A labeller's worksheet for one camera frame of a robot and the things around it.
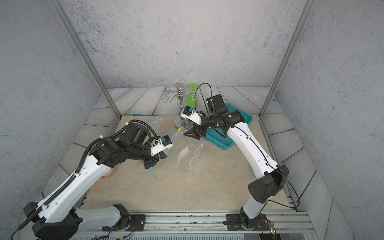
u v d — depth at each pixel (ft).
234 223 2.33
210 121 1.97
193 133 2.02
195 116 1.98
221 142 3.05
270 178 1.36
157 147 1.81
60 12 2.34
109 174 1.47
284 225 2.40
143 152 1.78
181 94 3.13
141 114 4.02
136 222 2.38
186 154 2.59
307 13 2.34
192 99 3.57
